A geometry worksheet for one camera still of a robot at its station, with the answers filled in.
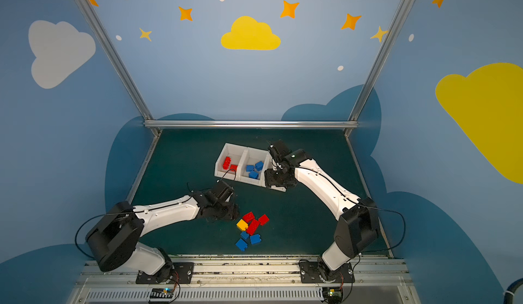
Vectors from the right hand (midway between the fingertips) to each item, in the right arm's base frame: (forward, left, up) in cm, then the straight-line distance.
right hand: (275, 180), depth 83 cm
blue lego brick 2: (+15, +8, -11) cm, 21 cm away
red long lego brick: (-15, +9, -13) cm, 22 cm away
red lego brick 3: (-11, +11, -14) cm, 21 cm away
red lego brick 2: (+15, +22, -14) cm, 30 cm away
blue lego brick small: (-19, +12, -13) cm, 25 cm away
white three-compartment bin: (+15, +16, -11) cm, 24 cm away
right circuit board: (-36, -23, -18) cm, 47 cm away
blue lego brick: (+11, +11, -14) cm, 21 cm away
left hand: (-9, +17, -12) cm, 23 cm away
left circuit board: (-40, +40, -17) cm, 59 cm away
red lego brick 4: (-12, +4, -14) cm, 18 cm away
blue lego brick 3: (+15, +13, -14) cm, 25 cm away
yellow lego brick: (-15, +13, -13) cm, 24 cm away
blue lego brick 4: (-22, +12, -14) cm, 29 cm away
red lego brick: (+16, +25, -12) cm, 33 cm away
